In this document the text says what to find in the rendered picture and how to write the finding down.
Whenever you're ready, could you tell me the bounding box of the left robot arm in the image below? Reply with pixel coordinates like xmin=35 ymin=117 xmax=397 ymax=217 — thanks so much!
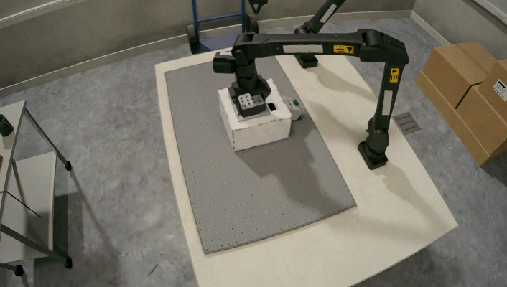
xmin=213 ymin=29 xmax=409 ymax=168

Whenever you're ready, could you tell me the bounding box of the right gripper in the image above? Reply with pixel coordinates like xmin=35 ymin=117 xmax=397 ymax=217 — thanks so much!
xmin=248 ymin=0 xmax=268 ymax=14

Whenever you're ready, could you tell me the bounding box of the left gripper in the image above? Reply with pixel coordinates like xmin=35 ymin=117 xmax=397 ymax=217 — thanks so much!
xmin=228 ymin=73 xmax=271 ymax=110

